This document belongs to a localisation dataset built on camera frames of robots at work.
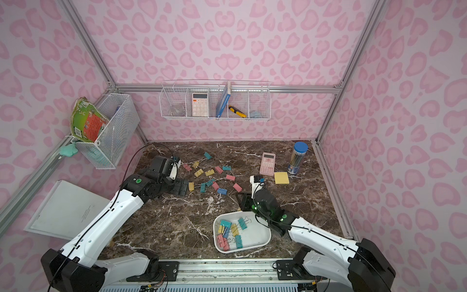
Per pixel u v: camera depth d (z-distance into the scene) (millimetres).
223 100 879
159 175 569
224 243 783
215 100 1010
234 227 831
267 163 1066
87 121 731
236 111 977
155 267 662
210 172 1040
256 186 700
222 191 962
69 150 626
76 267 367
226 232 816
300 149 915
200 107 951
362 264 401
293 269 643
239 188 957
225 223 835
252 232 834
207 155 1134
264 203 578
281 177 1012
